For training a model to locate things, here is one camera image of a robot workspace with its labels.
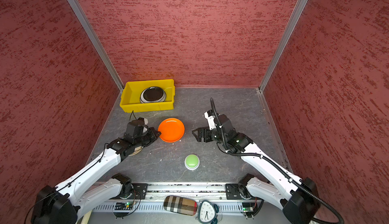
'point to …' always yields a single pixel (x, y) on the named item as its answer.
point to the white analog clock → (207, 212)
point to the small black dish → (153, 94)
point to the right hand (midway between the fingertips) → (198, 134)
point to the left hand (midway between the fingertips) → (161, 135)
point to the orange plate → (171, 129)
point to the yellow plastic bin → (131, 92)
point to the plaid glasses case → (180, 204)
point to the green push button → (192, 161)
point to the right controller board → (247, 207)
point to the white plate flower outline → (143, 100)
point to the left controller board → (123, 206)
